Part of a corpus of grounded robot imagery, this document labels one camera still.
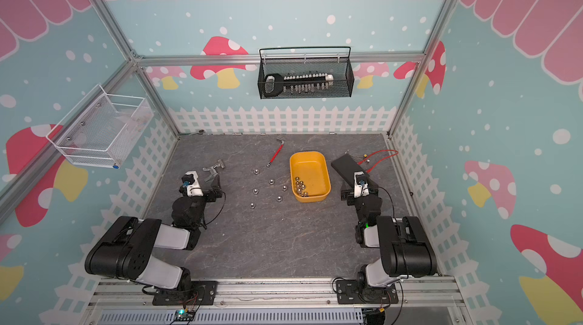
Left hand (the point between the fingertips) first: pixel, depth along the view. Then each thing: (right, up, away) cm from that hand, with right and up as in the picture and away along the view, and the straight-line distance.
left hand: (209, 178), depth 89 cm
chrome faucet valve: (-5, +3, +16) cm, 17 cm away
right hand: (+59, 0, +1) cm, 59 cm away
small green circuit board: (-1, -42, -17) cm, 45 cm away
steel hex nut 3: (+16, -12, +5) cm, 21 cm away
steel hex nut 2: (+27, -9, +8) cm, 29 cm away
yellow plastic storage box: (+41, -1, +15) cm, 43 cm away
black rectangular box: (+58, +4, +18) cm, 60 cm away
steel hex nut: (+29, -5, +10) cm, 31 cm away
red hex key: (+24, +10, +23) cm, 35 cm away
